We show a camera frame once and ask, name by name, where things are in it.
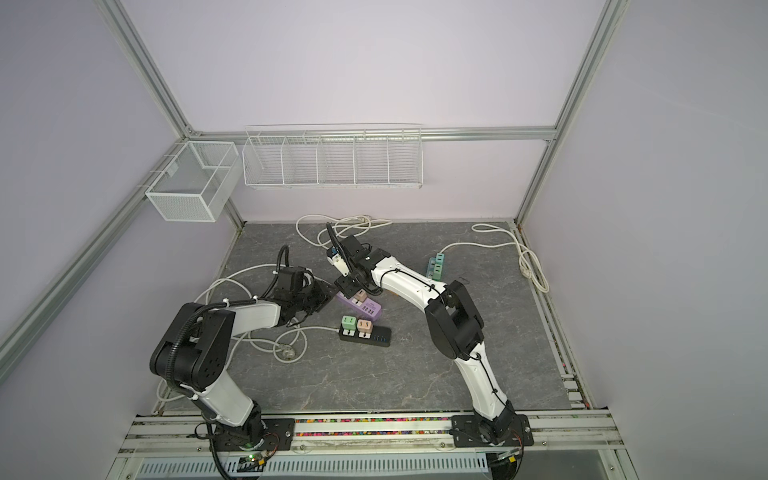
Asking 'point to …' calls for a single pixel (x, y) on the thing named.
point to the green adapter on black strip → (349, 325)
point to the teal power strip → (434, 267)
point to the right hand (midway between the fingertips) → (349, 283)
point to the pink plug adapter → (360, 295)
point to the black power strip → (380, 337)
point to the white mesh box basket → (198, 182)
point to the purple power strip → (369, 307)
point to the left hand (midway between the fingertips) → (339, 293)
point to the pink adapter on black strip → (364, 328)
